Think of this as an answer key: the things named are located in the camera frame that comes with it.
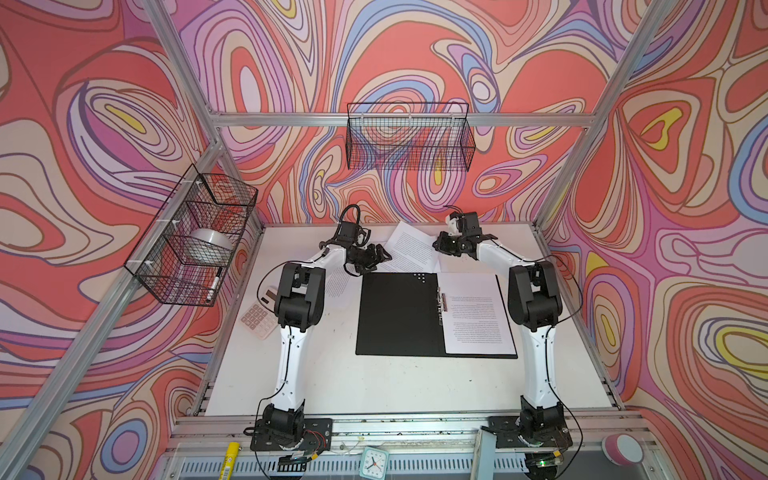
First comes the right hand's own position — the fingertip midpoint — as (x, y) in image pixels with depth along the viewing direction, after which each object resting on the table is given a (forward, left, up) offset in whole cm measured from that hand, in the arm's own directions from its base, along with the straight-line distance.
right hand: (435, 247), depth 106 cm
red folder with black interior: (-24, +3, -6) cm, 25 cm away
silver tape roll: (-22, +59, +29) cm, 70 cm away
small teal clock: (-63, +22, -4) cm, 66 cm away
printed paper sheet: (-24, -10, -7) cm, 27 cm away
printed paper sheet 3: (-17, +33, -5) cm, 37 cm away
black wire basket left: (-21, +67, +26) cm, 75 cm away
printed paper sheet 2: (0, +8, -2) cm, 8 cm away
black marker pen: (-28, +60, +22) cm, 69 cm away
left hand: (-4, +17, -1) cm, 18 cm away
